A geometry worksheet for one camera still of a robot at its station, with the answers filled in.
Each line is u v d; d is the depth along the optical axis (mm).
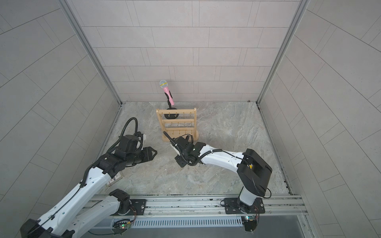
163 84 913
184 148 619
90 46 849
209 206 726
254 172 428
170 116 1133
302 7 710
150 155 688
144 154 654
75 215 419
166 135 630
